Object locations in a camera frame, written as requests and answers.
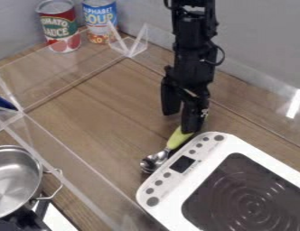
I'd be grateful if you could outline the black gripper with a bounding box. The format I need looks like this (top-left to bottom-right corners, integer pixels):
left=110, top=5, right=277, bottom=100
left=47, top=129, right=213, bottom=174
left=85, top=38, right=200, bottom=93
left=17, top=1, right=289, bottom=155
left=161, top=44, right=218, bottom=134

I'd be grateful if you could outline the green handled metal spoon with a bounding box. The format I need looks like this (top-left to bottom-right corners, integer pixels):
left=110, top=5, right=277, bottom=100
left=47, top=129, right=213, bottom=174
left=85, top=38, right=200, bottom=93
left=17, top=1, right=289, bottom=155
left=141, top=127, right=194, bottom=173

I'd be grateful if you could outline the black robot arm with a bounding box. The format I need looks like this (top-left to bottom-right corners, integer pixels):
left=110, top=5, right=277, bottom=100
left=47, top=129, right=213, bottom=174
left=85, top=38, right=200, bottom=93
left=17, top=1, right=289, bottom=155
left=161, top=0, right=221, bottom=134

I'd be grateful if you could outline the white and black stove top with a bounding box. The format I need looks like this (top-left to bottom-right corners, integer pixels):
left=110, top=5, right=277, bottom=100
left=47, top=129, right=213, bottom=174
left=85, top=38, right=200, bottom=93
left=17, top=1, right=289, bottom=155
left=136, top=132, right=300, bottom=231

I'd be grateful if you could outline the alphabet soup can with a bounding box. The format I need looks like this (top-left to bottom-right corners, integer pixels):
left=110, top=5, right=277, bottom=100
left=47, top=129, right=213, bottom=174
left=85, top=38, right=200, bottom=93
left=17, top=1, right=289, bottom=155
left=82, top=0, right=118, bottom=44

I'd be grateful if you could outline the clear acrylic divider strip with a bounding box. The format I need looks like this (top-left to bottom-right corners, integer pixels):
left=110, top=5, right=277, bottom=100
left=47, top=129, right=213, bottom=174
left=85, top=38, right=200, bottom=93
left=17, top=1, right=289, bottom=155
left=0, top=71, right=130, bottom=231

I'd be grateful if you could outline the tomato sauce can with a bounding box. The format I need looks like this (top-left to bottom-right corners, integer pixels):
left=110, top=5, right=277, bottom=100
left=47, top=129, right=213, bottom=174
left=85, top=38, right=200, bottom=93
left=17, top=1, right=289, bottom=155
left=35, top=0, right=82, bottom=53

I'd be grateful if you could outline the blue object at left edge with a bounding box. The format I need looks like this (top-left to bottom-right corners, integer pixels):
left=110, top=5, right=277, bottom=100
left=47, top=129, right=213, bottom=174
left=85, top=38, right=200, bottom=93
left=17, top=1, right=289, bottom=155
left=0, top=97, right=18, bottom=110

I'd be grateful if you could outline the stainless steel pot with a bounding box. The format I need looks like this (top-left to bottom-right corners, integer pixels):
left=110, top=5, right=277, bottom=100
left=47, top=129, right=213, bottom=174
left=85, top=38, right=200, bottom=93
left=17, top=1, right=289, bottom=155
left=0, top=145, right=63, bottom=218

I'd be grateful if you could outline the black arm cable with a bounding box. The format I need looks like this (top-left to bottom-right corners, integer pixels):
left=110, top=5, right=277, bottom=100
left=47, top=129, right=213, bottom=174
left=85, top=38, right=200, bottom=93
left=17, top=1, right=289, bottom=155
left=202, top=40, right=226, bottom=67

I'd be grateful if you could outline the clear acrylic corner bracket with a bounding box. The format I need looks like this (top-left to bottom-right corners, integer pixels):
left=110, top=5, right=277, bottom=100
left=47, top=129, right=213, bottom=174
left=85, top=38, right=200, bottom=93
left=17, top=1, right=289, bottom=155
left=108, top=22, right=149, bottom=58

